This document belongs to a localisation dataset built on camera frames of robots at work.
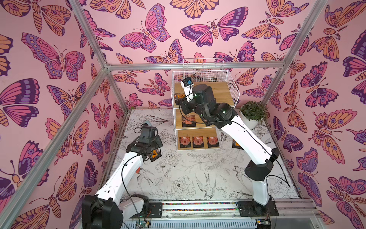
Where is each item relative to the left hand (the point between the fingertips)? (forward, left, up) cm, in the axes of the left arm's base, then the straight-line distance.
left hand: (158, 139), depth 83 cm
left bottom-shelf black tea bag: (+8, -15, -15) cm, 23 cm away
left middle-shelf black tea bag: (+5, -16, +9) cm, 19 cm away
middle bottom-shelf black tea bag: (+8, -24, -15) cm, 29 cm away
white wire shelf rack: (+39, -27, +18) cm, 51 cm away
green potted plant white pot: (+19, -59, +3) cm, 62 cm away
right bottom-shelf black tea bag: (+7, -34, -14) cm, 38 cm away
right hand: (+5, -13, +26) cm, 29 cm away
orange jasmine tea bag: (-1, +5, -16) cm, 17 cm away
